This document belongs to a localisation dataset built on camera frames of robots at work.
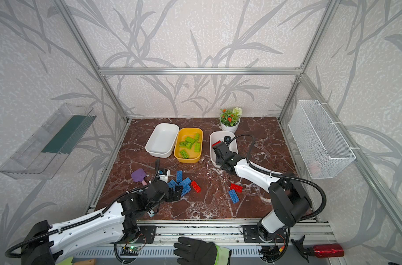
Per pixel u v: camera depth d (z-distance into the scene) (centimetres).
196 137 107
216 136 105
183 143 105
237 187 87
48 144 67
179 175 91
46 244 41
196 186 86
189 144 102
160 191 60
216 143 105
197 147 102
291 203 43
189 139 107
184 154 99
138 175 93
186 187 86
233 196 83
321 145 63
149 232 74
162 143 107
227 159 66
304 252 68
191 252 68
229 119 101
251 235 73
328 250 67
